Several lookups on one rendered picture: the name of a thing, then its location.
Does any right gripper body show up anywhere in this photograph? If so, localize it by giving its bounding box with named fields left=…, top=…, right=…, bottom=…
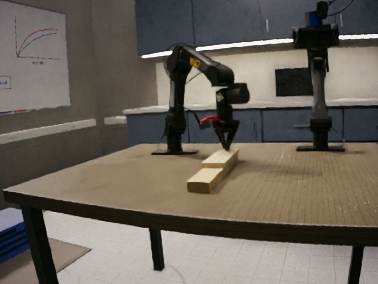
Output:
left=200, top=105, right=239, bottom=129

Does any pale wooden slat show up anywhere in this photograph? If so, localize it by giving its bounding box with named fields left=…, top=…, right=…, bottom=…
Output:
left=201, top=148, right=239, bottom=168

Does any light wooden bar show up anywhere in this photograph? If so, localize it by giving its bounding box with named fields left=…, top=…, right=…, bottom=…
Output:
left=187, top=155, right=238, bottom=193

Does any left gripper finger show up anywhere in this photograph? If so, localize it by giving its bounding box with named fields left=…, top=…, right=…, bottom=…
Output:
left=331, top=24, right=340, bottom=46
left=292, top=26, right=300, bottom=48

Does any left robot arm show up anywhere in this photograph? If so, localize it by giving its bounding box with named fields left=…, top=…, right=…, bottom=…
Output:
left=296, top=0, right=345, bottom=152

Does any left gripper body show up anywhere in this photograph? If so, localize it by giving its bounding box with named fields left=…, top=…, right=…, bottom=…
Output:
left=294, top=14, right=333, bottom=49

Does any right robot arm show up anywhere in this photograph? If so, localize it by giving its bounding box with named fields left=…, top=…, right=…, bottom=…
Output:
left=151, top=44, right=250, bottom=155

